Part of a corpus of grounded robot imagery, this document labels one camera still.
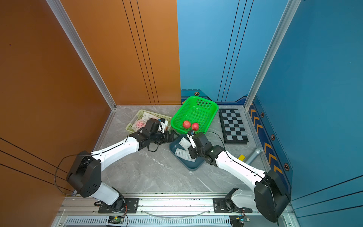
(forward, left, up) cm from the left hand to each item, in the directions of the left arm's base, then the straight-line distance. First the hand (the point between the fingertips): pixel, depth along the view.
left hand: (176, 135), depth 85 cm
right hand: (-6, -9, -4) cm, 12 cm away
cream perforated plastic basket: (+12, +34, -8) cm, 37 cm away
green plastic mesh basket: (+34, -14, -14) cm, 39 cm away
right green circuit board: (-41, -33, -16) cm, 55 cm away
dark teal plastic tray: (-14, -9, -12) cm, 21 cm away
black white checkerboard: (+15, -40, -11) cm, 44 cm away
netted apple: (+16, +28, -9) cm, 34 cm away
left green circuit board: (-41, +30, -17) cm, 53 cm away
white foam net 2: (-5, -6, -1) cm, 8 cm away
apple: (+16, -6, -10) cm, 20 cm away
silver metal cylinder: (-5, -52, -11) cm, 53 cm away
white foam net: (-8, -5, -10) cm, 14 cm away
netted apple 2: (+20, +23, -6) cm, 31 cm away
